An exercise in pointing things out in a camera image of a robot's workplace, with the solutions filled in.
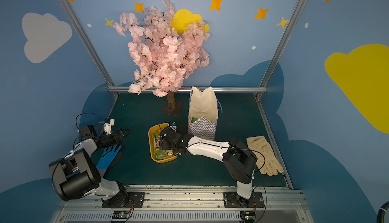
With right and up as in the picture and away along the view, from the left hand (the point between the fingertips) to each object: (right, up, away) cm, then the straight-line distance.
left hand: (128, 132), depth 88 cm
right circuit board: (+65, -38, -16) cm, 77 cm away
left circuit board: (+4, -37, -16) cm, 41 cm away
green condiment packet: (+18, -13, 0) cm, 22 cm away
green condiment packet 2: (+39, +8, -10) cm, 41 cm away
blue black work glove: (-4, -9, -12) cm, 16 cm away
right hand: (+23, -4, -3) cm, 24 cm away
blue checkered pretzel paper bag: (+45, +11, +17) cm, 50 cm away
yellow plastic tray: (+12, +1, +7) cm, 14 cm away
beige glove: (+84, -19, -3) cm, 86 cm away
